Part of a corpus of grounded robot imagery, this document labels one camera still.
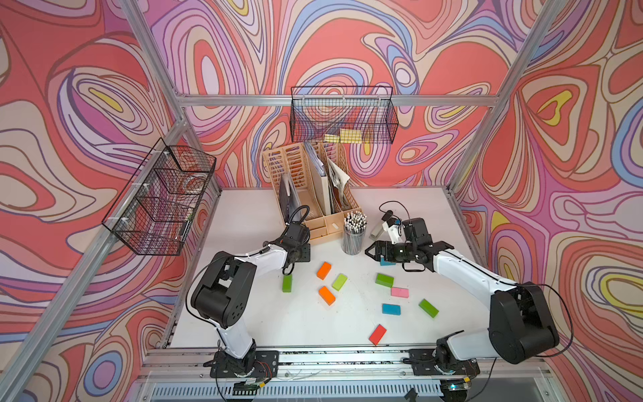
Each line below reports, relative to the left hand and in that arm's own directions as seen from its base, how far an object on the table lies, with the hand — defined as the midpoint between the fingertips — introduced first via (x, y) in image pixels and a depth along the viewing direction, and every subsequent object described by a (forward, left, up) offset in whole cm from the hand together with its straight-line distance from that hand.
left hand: (304, 252), depth 97 cm
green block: (-13, +6, 0) cm, 14 cm away
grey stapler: (+8, -30, +1) cm, 31 cm away
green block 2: (-11, -30, -1) cm, 32 cm away
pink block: (-15, -35, -2) cm, 38 cm away
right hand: (-7, -26, +7) cm, 28 cm away
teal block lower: (-21, -31, -2) cm, 37 cm away
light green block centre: (-12, -13, -2) cm, 18 cm away
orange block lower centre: (-17, -9, -1) cm, 19 cm away
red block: (-29, -25, -1) cm, 39 cm away
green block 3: (-21, -44, -2) cm, 49 cm away
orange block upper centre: (-7, -7, -1) cm, 10 cm away
